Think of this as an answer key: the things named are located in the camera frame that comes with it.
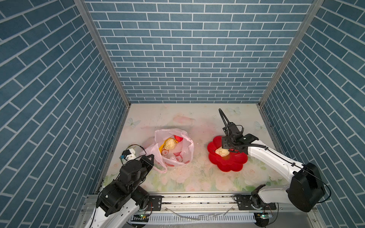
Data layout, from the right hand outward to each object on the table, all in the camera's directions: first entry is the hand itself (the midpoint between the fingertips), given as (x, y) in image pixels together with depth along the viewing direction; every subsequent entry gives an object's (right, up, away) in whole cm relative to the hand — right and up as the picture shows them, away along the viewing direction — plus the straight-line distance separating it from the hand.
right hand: (225, 140), depth 86 cm
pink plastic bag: (-27, -10, +3) cm, 28 cm away
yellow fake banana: (-40, -6, +7) cm, 41 cm away
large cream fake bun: (-34, -3, +5) cm, 35 cm away
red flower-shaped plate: (+1, -13, +3) cm, 14 cm away
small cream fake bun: (-1, -8, +1) cm, 8 cm away
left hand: (-38, -5, -16) cm, 42 cm away
